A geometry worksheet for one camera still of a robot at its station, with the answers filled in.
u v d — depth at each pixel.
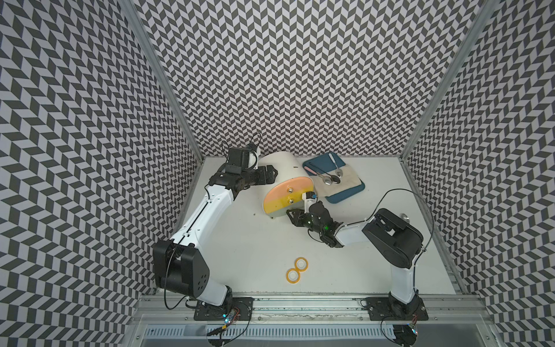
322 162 1.16
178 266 0.42
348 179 1.07
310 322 0.71
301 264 0.83
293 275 0.81
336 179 1.09
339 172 1.12
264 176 0.72
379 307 0.74
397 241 0.51
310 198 0.85
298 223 0.82
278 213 0.94
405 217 0.94
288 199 0.85
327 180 1.09
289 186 0.81
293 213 0.92
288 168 0.84
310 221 0.79
